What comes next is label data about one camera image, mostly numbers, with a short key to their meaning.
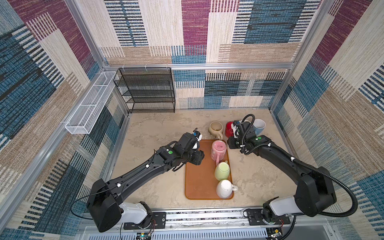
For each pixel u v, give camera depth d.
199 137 0.70
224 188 0.74
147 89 1.09
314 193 0.42
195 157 0.68
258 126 0.99
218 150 0.85
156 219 0.73
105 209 0.38
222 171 0.79
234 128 0.78
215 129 1.05
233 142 0.77
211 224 0.73
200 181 0.81
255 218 0.73
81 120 0.71
